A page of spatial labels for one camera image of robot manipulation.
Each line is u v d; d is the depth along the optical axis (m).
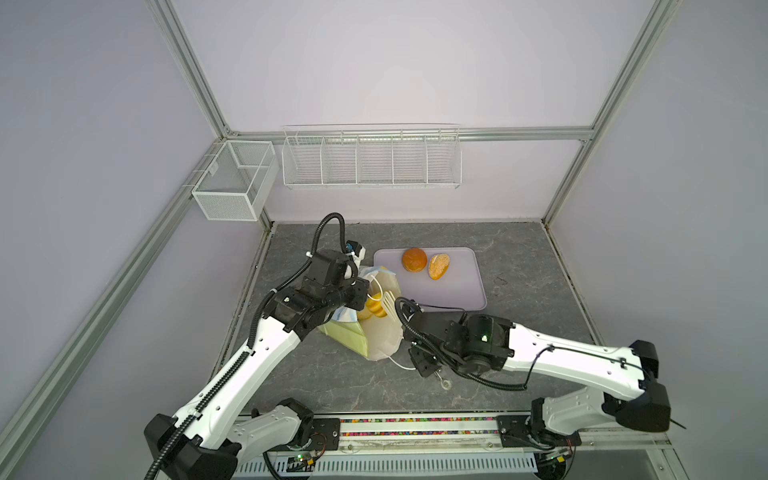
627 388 0.40
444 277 1.02
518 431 0.74
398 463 0.71
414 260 1.05
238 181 1.02
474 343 0.47
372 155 0.97
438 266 1.02
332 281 0.54
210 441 0.38
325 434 0.74
